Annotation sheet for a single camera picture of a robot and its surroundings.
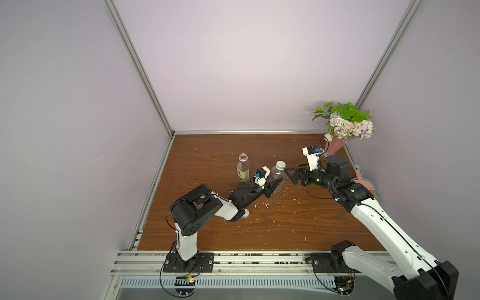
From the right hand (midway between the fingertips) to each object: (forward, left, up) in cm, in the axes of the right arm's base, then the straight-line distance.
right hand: (294, 164), depth 73 cm
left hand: (-1, +5, -8) cm, 10 cm away
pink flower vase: (+22, -26, -14) cm, 37 cm away
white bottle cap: (0, +5, -1) cm, 5 cm away
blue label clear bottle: (-2, +7, -5) cm, 9 cm away
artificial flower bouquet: (+23, -26, +3) cm, 35 cm away
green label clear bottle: (+9, +22, -17) cm, 29 cm away
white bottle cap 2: (-12, +20, -25) cm, 34 cm away
